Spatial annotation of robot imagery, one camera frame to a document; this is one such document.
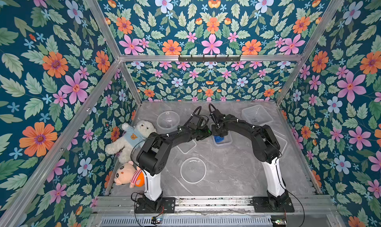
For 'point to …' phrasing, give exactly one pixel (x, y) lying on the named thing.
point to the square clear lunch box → (256, 115)
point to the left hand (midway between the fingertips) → (214, 132)
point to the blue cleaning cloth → (218, 139)
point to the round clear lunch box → (168, 120)
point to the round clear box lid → (193, 170)
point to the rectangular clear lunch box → (227, 138)
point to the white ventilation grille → (188, 221)
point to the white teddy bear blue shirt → (132, 138)
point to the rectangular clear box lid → (185, 147)
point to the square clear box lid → (282, 140)
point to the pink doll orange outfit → (127, 173)
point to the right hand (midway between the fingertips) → (219, 130)
